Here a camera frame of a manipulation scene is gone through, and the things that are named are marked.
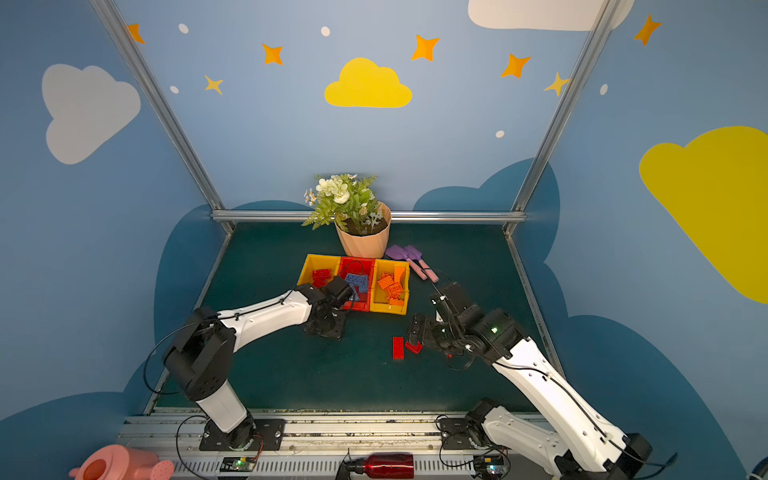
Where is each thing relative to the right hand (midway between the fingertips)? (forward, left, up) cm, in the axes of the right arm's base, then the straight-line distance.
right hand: (423, 332), depth 71 cm
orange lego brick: (+18, +7, -17) cm, 26 cm away
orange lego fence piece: (+23, +8, -17) cm, 29 cm away
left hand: (+6, +24, -17) cm, 30 cm away
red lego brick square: (+4, +1, -19) cm, 20 cm away
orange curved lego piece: (+29, +7, -15) cm, 34 cm away
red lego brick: (+30, +33, -18) cm, 48 cm away
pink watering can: (-29, +63, -7) cm, 70 cm away
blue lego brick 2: (+24, +18, -18) cm, 35 cm away
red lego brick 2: (+27, +34, -19) cm, 48 cm away
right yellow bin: (+20, +13, -17) cm, 29 cm away
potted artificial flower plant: (+38, +23, +8) cm, 45 cm away
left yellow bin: (+32, +35, -16) cm, 50 cm away
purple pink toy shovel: (+41, +8, -19) cm, 45 cm away
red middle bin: (+30, +20, -14) cm, 39 cm away
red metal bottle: (-26, +8, -15) cm, 31 cm away
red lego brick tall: (+3, +6, -19) cm, 20 cm away
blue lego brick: (+26, +22, -16) cm, 37 cm away
